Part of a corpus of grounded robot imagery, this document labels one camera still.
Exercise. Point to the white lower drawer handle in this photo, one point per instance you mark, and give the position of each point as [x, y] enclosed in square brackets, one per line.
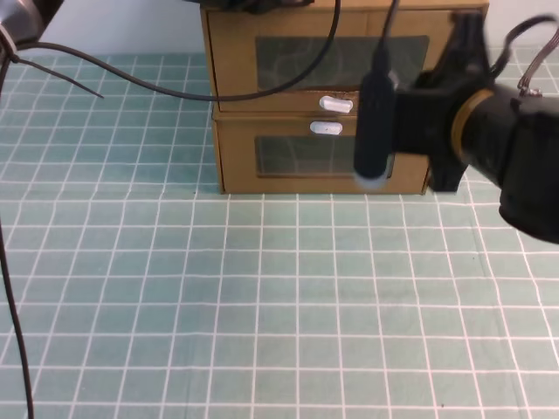
[326, 127]

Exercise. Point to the cardboard shoebox drawer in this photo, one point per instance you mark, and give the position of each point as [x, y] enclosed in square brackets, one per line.
[252, 53]

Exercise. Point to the black cable tie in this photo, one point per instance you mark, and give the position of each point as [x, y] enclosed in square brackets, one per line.
[10, 56]

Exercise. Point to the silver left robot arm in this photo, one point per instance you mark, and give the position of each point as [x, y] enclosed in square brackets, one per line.
[25, 21]

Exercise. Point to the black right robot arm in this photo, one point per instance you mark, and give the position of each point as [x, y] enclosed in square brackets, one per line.
[458, 116]

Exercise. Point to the white drawer handle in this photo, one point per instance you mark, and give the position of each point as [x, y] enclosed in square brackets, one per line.
[335, 105]
[326, 127]

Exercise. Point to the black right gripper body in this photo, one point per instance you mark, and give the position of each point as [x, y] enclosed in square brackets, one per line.
[425, 111]

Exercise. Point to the white upper drawer handle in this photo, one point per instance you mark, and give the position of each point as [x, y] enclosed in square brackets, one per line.
[335, 105]

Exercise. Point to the cyan checkered tablecloth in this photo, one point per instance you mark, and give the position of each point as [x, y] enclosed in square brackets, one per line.
[143, 292]

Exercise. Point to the lower cardboard shoebox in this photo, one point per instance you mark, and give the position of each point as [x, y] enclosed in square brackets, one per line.
[277, 153]

